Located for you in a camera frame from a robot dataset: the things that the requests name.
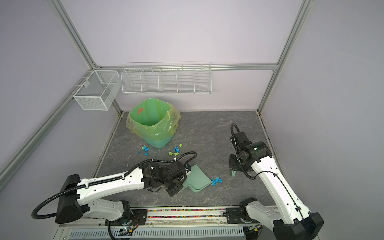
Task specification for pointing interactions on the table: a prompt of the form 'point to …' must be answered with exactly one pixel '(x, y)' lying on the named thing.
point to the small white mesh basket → (98, 91)
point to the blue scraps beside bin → (144, 148)
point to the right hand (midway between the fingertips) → (237, 166)
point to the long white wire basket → (167, 78)
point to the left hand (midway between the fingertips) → (177, 189)
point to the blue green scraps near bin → (176, 150)
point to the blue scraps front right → (214, 181)
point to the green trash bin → (159, 143)
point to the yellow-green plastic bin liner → (153, 118)
